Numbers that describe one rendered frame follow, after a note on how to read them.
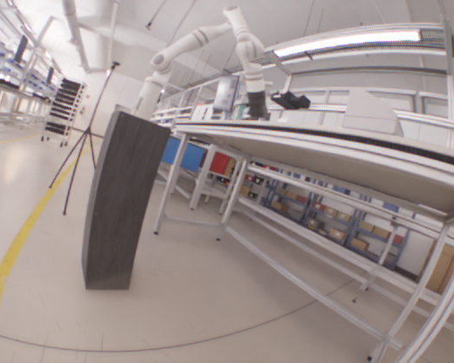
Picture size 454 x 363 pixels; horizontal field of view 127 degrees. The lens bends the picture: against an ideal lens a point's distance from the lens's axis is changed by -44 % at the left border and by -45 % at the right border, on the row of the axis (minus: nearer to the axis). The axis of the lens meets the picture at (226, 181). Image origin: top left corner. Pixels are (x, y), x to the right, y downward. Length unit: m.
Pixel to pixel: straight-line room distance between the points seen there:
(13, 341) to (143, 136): 0.98
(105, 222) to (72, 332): 0.50
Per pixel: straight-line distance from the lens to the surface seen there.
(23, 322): 1.00
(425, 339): 0.70
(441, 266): 3.88
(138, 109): 0.94
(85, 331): 0.97
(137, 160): 0.86
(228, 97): 2.72
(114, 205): 0.90
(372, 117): 0.62
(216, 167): 3.16
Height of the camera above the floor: 0.78
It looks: 4 degrees down
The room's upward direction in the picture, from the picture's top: 20 degrees clockwise
